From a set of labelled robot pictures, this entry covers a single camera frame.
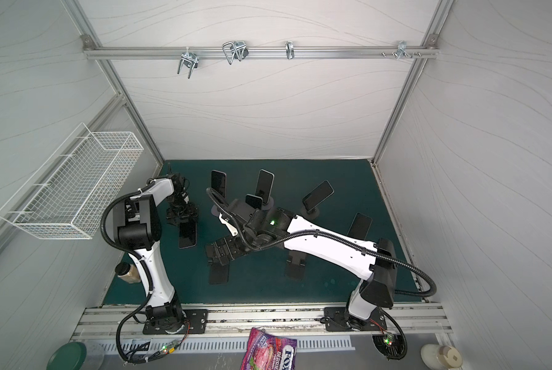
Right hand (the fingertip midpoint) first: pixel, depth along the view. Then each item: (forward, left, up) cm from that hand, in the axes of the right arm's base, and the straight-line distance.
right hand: (224, 252), depth 66 cm
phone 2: (+33, -8, -10) cm, 36 cm away
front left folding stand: (+1, +8, -22) cm, 23 cm away
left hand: (+22, +26, -21) cm, 40 cm away
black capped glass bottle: (-3, +35, -13) cm, 38 cm away
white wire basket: (+14, +47, +10) cm, 50 cm away
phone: (+32, +11, -7) cm, 35 cm away
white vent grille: (-22, +21, -22) cm, 38 cm away
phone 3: (+30, -30, -11) cm, 44 cm away
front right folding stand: (+3, -21, -17) cm, 27 cm away
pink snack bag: (-22, -13, -19) cm, 32 cm away
